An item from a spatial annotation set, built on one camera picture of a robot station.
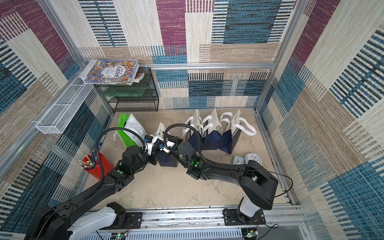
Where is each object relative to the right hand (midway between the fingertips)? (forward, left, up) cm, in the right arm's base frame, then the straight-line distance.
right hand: (166, 133), depth 76 cm
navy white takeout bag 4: (+7, -34, -7) cm, 35 cm away
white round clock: (-1, -48, -23) cm, 53 cm away
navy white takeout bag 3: (+4, -23, -5) cm, 24 cm away
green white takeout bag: (+1, +20, -5) cm, 21 cm away
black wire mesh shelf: (+45, +22, -19) cm, 53 cm away
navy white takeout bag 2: (+4, -12, -7) cm, 14 cm away
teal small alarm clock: (-3, -40, -24) cm, 46 cm away
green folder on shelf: (+35, +31, 0) cm, 47 cm away
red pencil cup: (-12, +36, -7) cm, 39 cm away
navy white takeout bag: (-6, +2, -16) cm, 17 cm away
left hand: (-2, +4, -9) cm, 10 cm away
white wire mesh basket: (+3, +50, +9) cm, 51 cm away
